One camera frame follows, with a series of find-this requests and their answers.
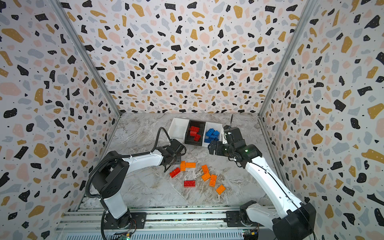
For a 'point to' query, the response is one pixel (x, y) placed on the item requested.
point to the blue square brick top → (216, 133)
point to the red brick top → (194, 128)
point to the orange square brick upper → (205, 169)
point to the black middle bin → (189, 139)
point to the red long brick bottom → (189, 183)
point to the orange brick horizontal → (190, 165)
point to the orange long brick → (212, 181)
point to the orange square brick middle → (206, 176)
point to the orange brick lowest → (220, 189)
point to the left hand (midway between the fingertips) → (179, 156)
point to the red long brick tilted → (175, 172)
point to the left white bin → (178, 129)
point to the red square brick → (197, 137)
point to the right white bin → (216, 126)
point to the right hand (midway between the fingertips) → (214, 144)
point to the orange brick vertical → (182, 166)
